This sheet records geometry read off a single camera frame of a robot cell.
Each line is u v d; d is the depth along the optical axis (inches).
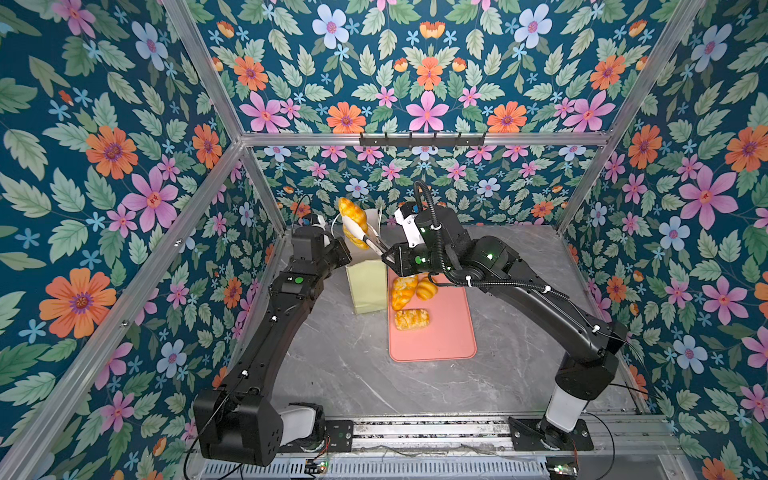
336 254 27.3
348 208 27.7
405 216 23.0
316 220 27.5
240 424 15.3
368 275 30.7
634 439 29.0
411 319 35.6
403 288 38.7
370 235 29.5
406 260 22.5
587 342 16.7
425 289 38.6
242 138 36.1
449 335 33.9
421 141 36.6
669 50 28.9
